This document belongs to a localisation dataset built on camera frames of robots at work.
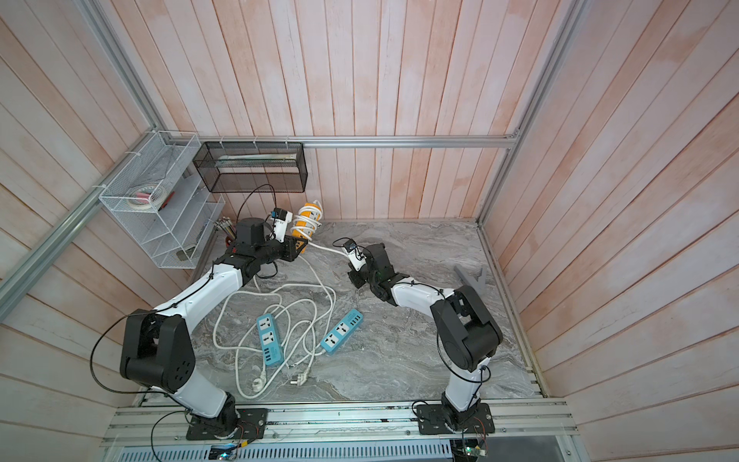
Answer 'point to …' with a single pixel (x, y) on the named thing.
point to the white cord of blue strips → (299, 311)
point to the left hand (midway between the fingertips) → (302, 242)
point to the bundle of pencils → (225, 223)
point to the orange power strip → (306, 221)
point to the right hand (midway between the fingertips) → (352, 261)
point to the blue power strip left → (270, 341)
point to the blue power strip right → (342, 331)
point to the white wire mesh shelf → (174, 233)
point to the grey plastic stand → (477, 283)
